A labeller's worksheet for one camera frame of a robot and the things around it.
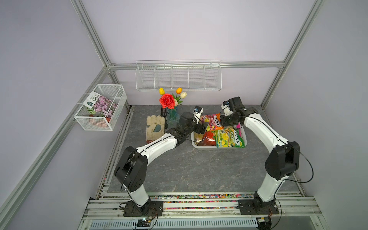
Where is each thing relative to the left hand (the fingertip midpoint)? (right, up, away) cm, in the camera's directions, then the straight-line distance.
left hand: (203, 120), depth 84 cm
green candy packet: (+17, -10, +2) cm, 20 cm away
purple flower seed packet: (-54, +8, -10) cm, 55 cm away
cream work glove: (-34, -6, +21) cm, 40 cm away
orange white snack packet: (+8, -1, +6) cm, 10 cm away
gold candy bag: (-3, -11, +6) cm, 13 cm away
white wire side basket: (-60, 0, -10) cm, 61 cm away
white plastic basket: (-6, -9, +7) cm, 13 cm away
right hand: (+12, 0, +5) cm, 13 cm away
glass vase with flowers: (-18, +9, -12) cm, 23 cm away
